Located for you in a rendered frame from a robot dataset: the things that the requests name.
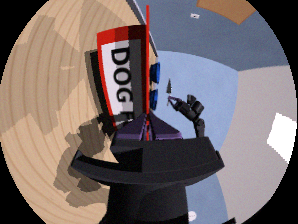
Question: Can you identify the red dog food box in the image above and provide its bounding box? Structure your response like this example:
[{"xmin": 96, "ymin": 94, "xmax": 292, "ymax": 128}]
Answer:
[{"xmin": 97, "ymin": 5, "xmax": 149, "ymax": 140}]

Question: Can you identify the blue bowl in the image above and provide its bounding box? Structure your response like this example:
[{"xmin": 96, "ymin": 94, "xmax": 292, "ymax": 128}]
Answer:
[
  {"xmin": 150, "ymin": 62, "xmax": 160, "ymax": 83},
  {"xmin": 149, "ymin": 89, "xmax": 158, "ymax": 112}
]

